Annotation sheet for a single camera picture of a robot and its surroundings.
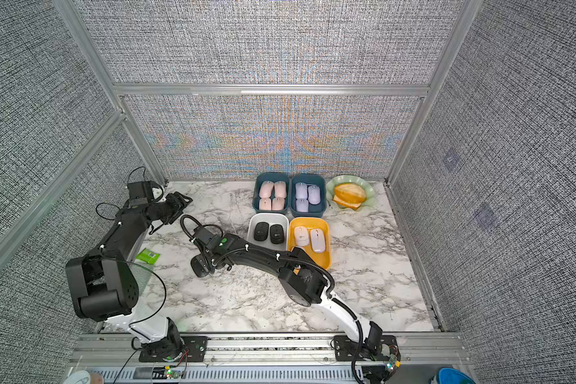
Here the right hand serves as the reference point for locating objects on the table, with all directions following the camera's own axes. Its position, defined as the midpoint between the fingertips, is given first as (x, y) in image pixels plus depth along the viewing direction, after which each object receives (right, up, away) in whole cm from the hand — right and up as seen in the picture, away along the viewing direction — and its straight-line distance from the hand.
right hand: (209, 248), depth 89 cm
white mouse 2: (+41, +2, +9) cm, 42 cm away
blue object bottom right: (+71, -28, -26) cm, 81 cm away
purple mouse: (+35, +23, +24) cm, 49 cm away
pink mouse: (+19, +24, +24) cm, 39 cm away
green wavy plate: (+60, +28, +25) cm, 71 cm away
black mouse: (+25, +4, +9) cm, 26 cm away
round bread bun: (+57, +21, +17) cm, 63 cm away
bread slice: (+57, +16, +18) cm, 62 cm away
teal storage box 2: (+41, +14, +18) cm, 47 cm away
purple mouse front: (+41, +21, +21) cm, 51 cm away
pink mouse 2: (+19, +16, +18) cm, 31 cm away
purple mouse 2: (+36, +16, +18) cm, 43 cm away
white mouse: (+35, +3, +9) cm, 36 cm away
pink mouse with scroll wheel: (+26, +23, +22) cm, 41 cm away
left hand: (-7, +18, +1) cm, 20 cm away
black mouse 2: (-1, -4, -9) cm, 9 cm away
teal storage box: (+21, +29, +25) cm, 44 cm away
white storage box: (+22, +10, +13) cm, 28 cm away
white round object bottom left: (-28, -31, -23) cm, 48 cm away
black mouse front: (+18, +5, +9) cm, 21 cm away
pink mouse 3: (+25, +17, +18) cm, 35 cm away
